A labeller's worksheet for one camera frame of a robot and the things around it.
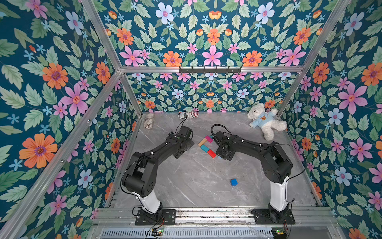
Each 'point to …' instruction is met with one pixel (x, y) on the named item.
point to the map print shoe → (148, 120)
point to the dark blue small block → (234, 182)
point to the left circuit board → (156, 232)
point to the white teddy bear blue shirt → (264, 118)
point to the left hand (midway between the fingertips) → (189, 145)
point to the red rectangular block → (212, 153)
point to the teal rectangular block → (204, 148)
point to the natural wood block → (203, 141)
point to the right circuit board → (279, 233)
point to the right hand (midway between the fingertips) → (221, 155)
